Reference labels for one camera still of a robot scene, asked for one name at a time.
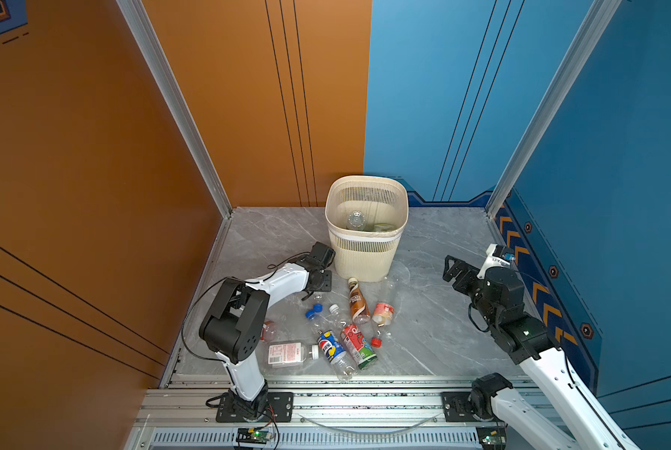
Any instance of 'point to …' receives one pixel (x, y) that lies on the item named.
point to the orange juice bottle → (268, 331)
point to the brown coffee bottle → (359, 310)
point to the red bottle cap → (376, 342)
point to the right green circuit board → (493, 437)
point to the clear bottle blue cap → (320, 322)
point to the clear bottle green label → (356, 220)
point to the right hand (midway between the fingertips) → (455, 263)
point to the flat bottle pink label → (289, 353)
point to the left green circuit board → (249, 435)
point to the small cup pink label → (382, 314)
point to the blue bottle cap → (318, 307)
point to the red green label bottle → (359, 349)
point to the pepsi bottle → (335, 354)
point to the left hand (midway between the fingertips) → (322, 279)
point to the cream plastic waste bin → (366, 217)
